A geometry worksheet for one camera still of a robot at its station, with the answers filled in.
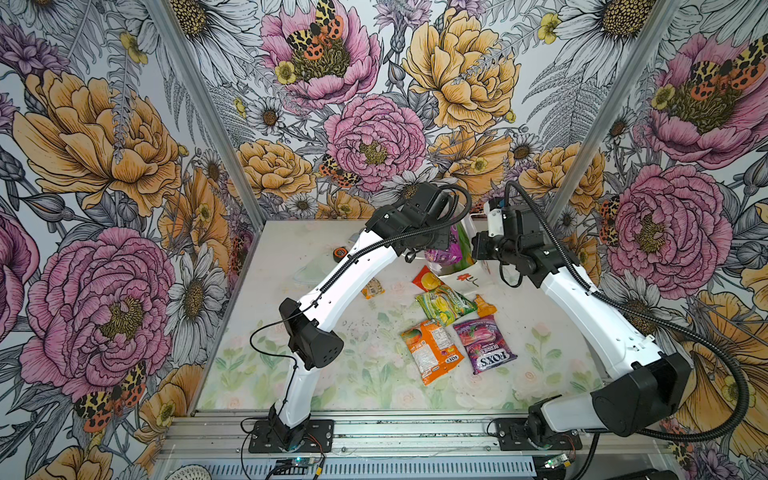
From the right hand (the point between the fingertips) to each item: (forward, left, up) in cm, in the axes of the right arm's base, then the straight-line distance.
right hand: (473, 248), depth 79 cm
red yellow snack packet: (+7, +10, -24) cm, 27 cm away
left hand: (-1, +10, +3) cm, 11 cm away
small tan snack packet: (+4, +28, -23) cm, 36 cm away
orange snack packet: (-17, +10, -23) cm, 31 cm away
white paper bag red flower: (-3, -3, -10) cm, 11 cm away
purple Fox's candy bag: (-16, -4, -24) cm, 29 cm away
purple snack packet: (-2, +6, 0) cm, 7 cm away
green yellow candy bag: (-3, +5, -23) cm, 24 cm away
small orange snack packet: (-3, -8, -26) cm, 27 cm away
